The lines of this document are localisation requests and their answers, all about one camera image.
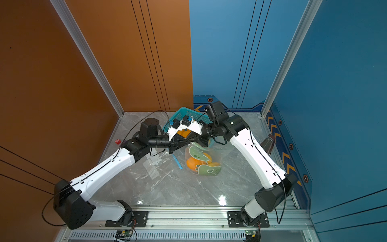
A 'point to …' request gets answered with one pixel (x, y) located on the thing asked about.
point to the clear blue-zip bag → (163, 168)
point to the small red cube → (118, 141)
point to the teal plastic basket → (183, 112)
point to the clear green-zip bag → (195, 150)
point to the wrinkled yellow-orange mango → (213, 164)
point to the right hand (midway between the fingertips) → (189, 136)
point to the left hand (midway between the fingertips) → (189, 139)
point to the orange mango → (191, 163)
